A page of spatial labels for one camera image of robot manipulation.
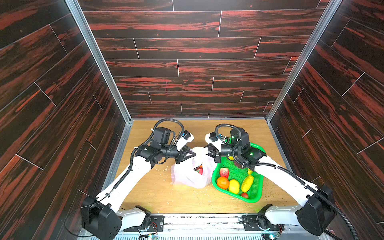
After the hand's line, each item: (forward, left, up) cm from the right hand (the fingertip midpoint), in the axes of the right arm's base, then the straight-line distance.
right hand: (201, 147), depth 72 cm
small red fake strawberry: (-14, -24, -24) cm, 37 cm away
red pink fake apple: (-2, -14, -23) cm, 27 cm away
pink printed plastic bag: (-11, +2, -4) cm, 12 cm away
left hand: (-2, +3, -2) cm, 5 cm away
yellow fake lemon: (-10, -19, -23) cm, 32 cm away
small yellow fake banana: (-8, -27, -23) cm, 36 cm away
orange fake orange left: (-9, -13, -21) cm, 26 cm away
